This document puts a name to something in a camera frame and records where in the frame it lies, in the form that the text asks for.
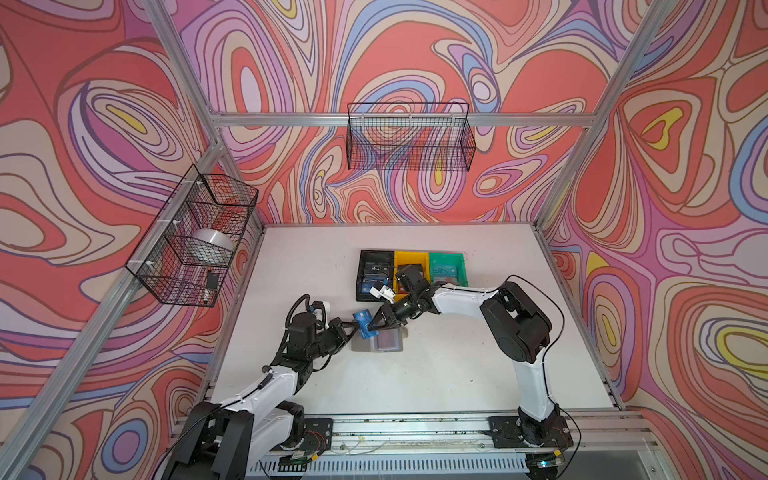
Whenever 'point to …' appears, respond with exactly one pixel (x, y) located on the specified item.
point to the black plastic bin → (375, 266)
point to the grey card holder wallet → (387, 341)
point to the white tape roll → (212, 240)
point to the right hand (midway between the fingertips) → (374, 333)
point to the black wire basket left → (185, 252)
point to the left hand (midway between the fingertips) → (363, 325)
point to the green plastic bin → (448, 267)
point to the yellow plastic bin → (410, 258)
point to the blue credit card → (363, 319)
